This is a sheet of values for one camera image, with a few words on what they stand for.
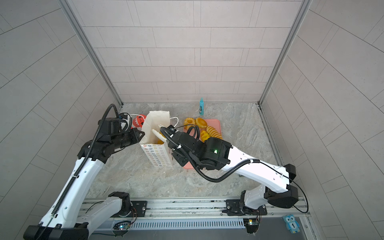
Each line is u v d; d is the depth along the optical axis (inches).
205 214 27.9
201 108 41.2
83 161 17.1
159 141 33.8
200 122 39.2
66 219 14.3
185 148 15.7
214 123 41.0
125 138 23.5
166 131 16.9
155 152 27.7
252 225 26.7
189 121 39.2
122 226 25.4
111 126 21.0
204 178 16.4
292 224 25.8
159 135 24.0
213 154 15.0
